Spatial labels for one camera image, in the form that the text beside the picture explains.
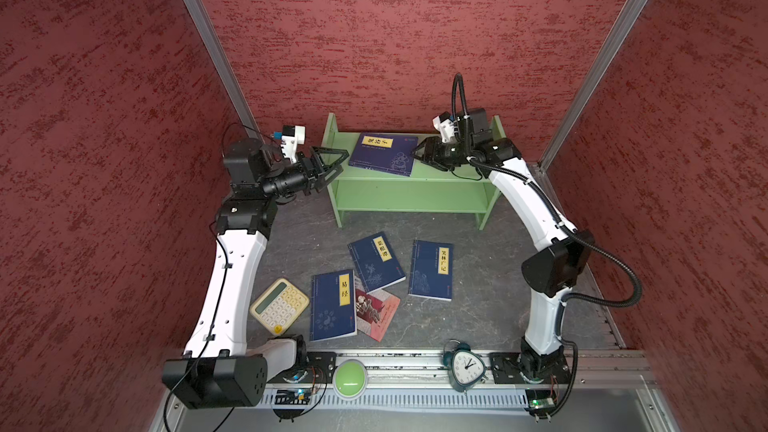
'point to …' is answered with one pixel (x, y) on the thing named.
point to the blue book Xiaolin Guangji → (431, 270)
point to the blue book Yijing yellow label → (333, 305)
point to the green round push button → (350, 379)
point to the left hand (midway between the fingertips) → (346, 168)
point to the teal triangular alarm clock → (467, 369)
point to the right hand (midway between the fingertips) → (414, 160)
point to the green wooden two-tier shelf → (359, 189)
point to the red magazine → (375, 311)
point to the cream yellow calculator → (278, 307)
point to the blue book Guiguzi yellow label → (385, 152)
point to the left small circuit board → (292, 396)
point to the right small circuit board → (541, 402)
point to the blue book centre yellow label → (376, 262)
